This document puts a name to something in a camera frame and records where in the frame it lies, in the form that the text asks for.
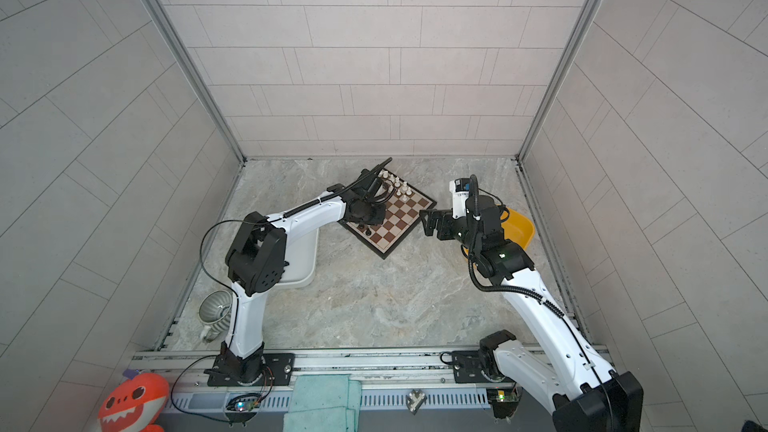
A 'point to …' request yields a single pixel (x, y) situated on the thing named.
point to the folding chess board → (402, 214)
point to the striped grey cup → (215, 310)
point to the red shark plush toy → (135, 404)
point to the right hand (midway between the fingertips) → (433, 212)
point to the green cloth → (324, 403)
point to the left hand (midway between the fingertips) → (390, 214)
